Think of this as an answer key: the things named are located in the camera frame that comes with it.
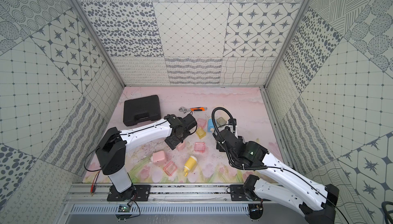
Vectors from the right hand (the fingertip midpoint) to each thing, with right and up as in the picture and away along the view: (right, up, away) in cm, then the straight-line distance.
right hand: (226, 139), depth 74 cm
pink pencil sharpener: (-24, -6, +9) cm, 26 cm away
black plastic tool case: (-53, +13, +25) cm, 60 cm away
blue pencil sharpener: (-7, +5, +17) cm, 19 cm away
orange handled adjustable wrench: (-13, +14, +33) cm, 38 cm away
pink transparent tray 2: (-30, -18, +8) cm, 35 cm away
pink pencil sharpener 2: (-35, -11, +4) cm, 37 cm away
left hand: (-20, -4, +9) cm, 22 cm away
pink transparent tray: (-13, -8, +16) cm, 22 cm away
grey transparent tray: (+1, +5, +26) cm, 26 cm away
